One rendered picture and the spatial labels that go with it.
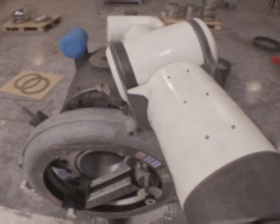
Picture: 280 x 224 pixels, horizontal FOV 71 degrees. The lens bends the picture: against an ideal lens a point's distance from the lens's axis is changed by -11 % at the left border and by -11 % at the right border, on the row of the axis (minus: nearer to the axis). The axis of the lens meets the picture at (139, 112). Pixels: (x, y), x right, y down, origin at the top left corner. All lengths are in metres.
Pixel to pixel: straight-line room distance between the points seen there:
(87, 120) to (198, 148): 0.64
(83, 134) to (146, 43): 0.55
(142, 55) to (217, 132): 0.13
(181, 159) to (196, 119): 0.03
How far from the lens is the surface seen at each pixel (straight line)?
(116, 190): 1.00
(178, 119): 0.19
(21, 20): 5.69
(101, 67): 1.19
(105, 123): 0.76
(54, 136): 0.81
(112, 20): 0.51
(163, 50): 0.26
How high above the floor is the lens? 1.48
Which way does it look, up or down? 40 degrees down
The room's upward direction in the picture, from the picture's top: straight up
